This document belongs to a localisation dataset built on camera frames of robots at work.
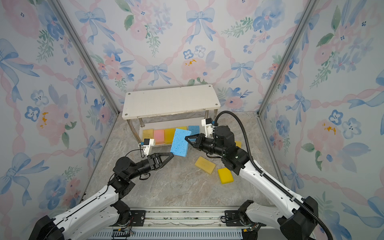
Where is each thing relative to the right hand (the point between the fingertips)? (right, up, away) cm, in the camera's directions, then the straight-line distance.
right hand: (184, 138), depth 66 cm
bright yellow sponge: (+23, -24, +22) cm, 39 cm away
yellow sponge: (-3, +4, +35) cm, 35 cm away
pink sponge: (-18, -1, +30) cm, 35 cm away
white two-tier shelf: (-8, +14, +10) cm, 20 cm away
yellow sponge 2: (-26, 0, +31) cm, 41 cm away
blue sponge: (-2, -3, 0) cm, 4 cm away
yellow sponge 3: (+11, -18, +24) cm, 32 cm away
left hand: (-5, -8, -2) cm, 9 cm away
